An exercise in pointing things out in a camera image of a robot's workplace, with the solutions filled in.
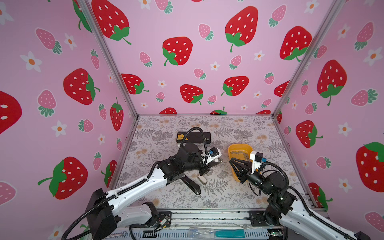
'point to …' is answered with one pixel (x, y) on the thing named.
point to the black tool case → (193, 137)
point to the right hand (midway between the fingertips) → (230, 161)
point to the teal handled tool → (237, 233)
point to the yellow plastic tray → (245, 148)
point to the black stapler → (192, 185)
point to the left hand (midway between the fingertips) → (217, 159)
